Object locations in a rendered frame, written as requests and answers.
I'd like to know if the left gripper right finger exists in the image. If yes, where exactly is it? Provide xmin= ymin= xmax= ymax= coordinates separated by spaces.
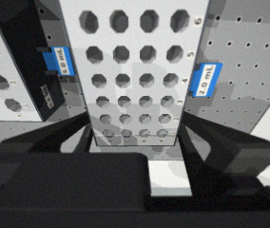
xmin=178 ymin=111 xmax=270 ymax=196

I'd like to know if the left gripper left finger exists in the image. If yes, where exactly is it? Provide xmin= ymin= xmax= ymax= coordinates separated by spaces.
xmin=0 ymin=112 xmax=93 ymax=152

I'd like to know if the grey flat rectangular mat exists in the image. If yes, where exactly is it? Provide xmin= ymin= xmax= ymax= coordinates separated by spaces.
xmin=0 ymin=0 xmax=270 ymax=161

